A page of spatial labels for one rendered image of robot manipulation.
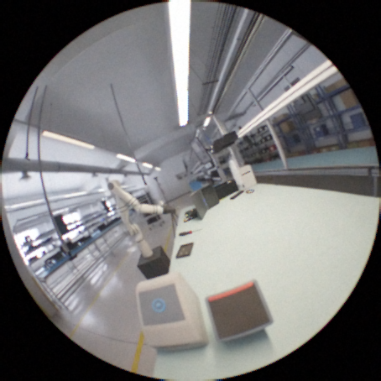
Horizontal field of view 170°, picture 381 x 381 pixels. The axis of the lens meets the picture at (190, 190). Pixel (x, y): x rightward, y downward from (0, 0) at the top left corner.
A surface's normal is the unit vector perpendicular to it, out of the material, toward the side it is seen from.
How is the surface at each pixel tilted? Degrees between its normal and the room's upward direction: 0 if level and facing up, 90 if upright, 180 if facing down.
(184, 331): 41
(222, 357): 0
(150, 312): 30
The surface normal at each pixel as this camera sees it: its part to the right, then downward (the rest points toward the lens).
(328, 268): -0.41, -0.91
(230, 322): -0.37, -0.70
